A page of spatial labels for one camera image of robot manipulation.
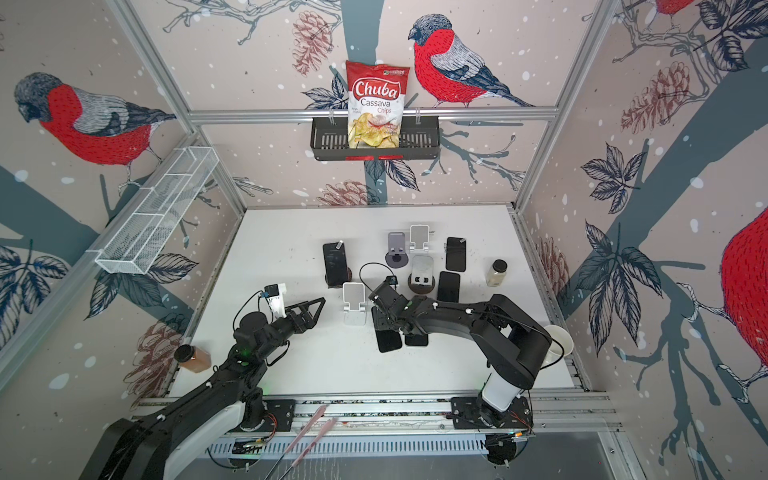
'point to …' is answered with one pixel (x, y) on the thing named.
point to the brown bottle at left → (193, 358)
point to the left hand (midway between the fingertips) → (321, 297)
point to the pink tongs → (314, 420)
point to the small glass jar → (496, 273)
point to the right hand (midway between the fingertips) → (384, 315)
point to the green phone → (448, 287)
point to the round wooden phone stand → (421, 288)
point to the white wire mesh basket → (141, 239)
